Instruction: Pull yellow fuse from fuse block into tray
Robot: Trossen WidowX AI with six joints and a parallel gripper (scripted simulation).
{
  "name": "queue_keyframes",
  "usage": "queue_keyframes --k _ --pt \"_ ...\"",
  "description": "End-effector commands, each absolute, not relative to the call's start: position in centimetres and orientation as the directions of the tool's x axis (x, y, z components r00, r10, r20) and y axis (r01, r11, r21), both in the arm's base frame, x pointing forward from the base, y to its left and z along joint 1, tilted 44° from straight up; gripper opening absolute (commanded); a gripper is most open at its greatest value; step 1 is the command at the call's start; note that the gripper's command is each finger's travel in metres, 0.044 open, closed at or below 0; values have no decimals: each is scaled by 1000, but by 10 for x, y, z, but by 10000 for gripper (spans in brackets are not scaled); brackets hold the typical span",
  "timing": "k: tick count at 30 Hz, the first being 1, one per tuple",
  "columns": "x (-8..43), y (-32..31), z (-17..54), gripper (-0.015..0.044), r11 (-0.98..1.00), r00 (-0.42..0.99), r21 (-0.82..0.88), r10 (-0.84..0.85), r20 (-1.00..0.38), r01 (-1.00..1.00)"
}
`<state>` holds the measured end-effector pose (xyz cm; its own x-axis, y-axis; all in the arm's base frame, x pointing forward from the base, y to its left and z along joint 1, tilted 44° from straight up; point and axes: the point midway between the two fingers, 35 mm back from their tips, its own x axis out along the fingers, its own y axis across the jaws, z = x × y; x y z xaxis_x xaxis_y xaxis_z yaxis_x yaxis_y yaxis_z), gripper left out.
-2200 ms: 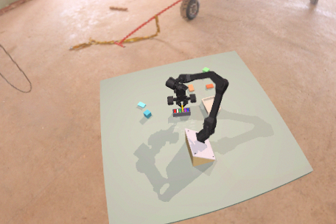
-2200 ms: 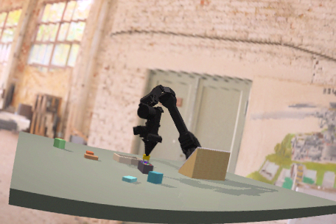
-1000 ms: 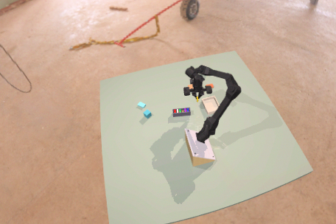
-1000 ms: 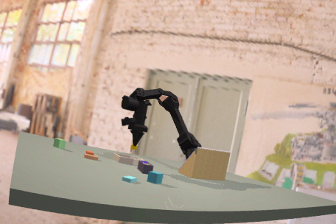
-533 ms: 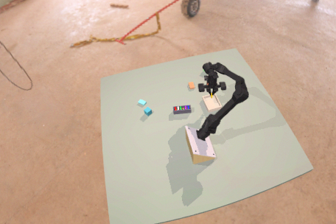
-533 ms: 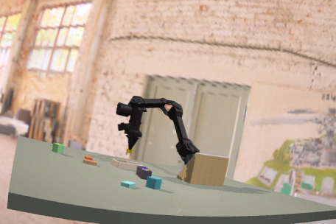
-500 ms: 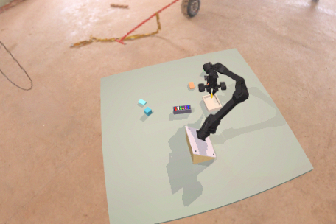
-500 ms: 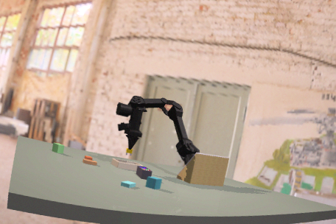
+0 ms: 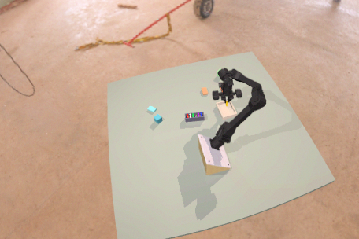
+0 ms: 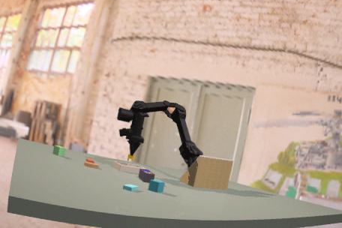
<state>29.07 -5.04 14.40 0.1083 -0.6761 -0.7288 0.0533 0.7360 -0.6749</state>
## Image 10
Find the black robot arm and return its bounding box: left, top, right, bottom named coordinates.
left=117, top=100, right=203, bottom=168

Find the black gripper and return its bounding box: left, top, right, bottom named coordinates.
left=125, top=124, right=144, bottom=156

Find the pale pink shallow tray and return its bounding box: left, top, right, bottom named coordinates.
left=114, top=161, right=145, bottom=174

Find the teal cube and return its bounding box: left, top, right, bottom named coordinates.
left=148, top=180, right=165, bottom=193

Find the light blue flat block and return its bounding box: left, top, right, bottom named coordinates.
left=123, top=184, right=138, bottom=191

